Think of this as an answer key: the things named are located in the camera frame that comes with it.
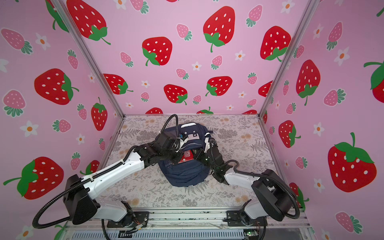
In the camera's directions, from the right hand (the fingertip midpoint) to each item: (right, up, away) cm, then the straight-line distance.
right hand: (189, 148), depth 82 cm
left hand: (-3, -1, -3) cm, 5 cm away
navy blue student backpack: (0, -13, 0) cm, 13 cm away
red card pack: (-1, -4, 0) cm, 4 cm away
